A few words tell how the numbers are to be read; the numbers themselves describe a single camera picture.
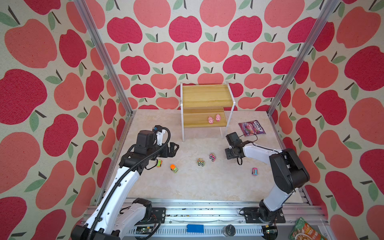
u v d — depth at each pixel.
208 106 0.79
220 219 0.73
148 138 0.56
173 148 0.66
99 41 0.81
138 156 0.52
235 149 0.72
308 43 0.82
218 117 0.94
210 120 0.93
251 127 1.08
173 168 0.88
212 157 0.93
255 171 0.86
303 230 0.69
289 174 0.49
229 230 0.62
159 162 0.79
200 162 0.91
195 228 0.70
